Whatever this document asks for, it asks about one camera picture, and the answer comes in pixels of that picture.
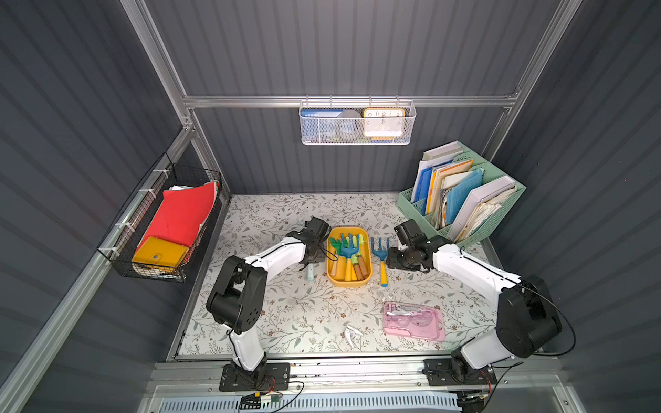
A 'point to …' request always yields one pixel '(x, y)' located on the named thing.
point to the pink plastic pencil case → (422, 322)
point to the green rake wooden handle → (337, 246)
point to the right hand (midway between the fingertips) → (398, 259)
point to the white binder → (472, 200)
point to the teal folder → (459, 192)
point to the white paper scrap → (349, 332)
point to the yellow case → (159, 251)
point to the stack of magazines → (441, 201)
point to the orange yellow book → (437, 179)
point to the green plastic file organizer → (406, 205)
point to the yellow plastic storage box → (343, 231)
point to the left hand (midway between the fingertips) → (311, 253)
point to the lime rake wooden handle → (361, 260)
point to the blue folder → (423, 187)
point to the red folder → (179, 215)
